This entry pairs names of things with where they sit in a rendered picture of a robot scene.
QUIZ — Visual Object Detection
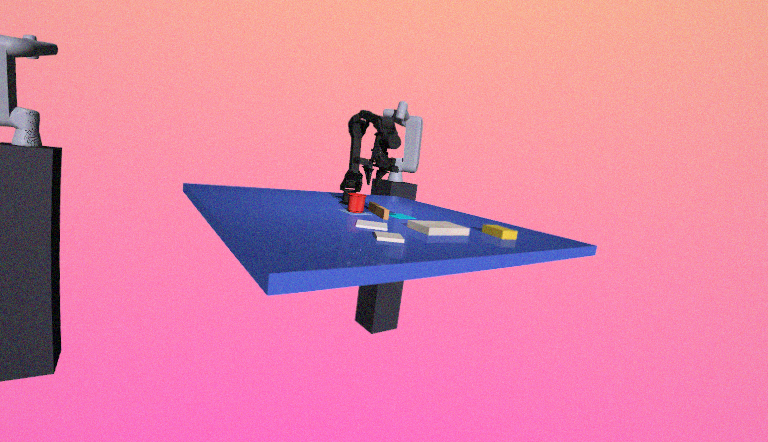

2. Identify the tan flat bar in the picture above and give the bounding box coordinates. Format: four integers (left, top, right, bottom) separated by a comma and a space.
368, 202, 390, 220

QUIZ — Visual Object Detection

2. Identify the yellow rectangular block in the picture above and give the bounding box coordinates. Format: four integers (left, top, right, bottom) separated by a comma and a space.
482, 224, 518, 240

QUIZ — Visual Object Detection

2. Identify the red cup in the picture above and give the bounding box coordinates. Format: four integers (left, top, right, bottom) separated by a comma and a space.
347, 193, 367, 213

